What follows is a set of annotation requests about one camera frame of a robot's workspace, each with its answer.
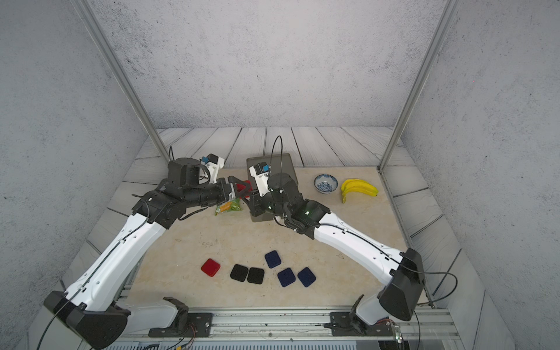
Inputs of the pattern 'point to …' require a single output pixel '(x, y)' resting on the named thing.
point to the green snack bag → (234, 205)
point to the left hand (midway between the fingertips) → (247, 189)
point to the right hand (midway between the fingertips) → (245, 194)
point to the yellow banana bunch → (355, 185)
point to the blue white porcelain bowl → (325, 183)
